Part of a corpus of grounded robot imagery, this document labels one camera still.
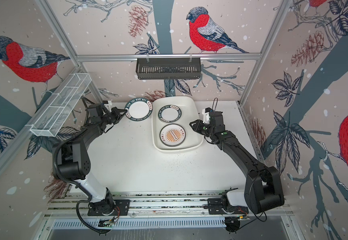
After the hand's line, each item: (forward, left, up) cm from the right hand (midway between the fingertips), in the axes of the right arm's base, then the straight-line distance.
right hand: (190, 125), depth 83 cm
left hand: (+9, +39, +3) cm, 40 cm away
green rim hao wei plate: (+24, +16, -17) cm, 34 cm away
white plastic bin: (+27, 0, -19) cm, 33 cm away
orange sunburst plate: (+5, +12, -18) cm, 22 cm away
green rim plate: (+13, +33, -1) cm, 36 cm away
